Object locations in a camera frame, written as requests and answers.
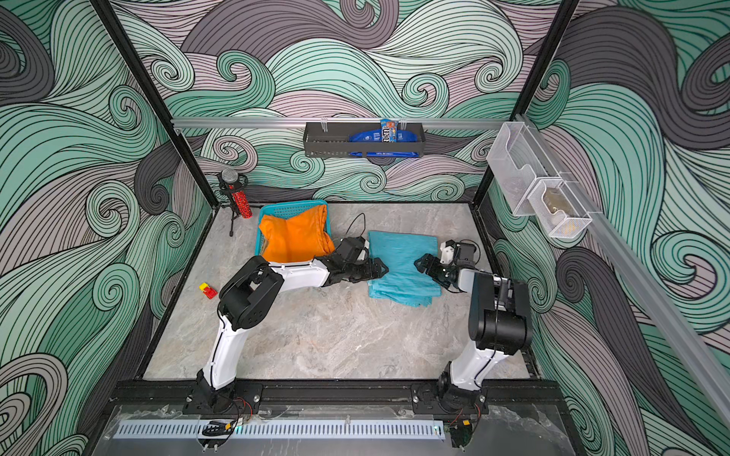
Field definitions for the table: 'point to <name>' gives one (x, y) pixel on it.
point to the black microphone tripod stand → (234, 211)
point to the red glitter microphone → (230, 177)
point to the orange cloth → (299, 237)
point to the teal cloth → (403, 282)
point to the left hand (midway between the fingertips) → (383, 269)
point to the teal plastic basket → (286, 209)
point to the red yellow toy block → (208, 291)
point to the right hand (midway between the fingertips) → (427, 269)
